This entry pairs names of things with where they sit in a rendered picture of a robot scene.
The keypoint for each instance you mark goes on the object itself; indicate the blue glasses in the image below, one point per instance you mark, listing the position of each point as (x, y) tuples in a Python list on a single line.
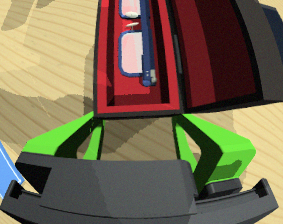
[(135, 47)]

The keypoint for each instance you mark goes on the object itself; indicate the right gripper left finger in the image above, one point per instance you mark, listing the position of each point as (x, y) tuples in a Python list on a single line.
[(65, 140)]

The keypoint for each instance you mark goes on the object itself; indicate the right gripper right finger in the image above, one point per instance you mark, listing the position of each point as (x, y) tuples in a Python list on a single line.
[(224, 154)]

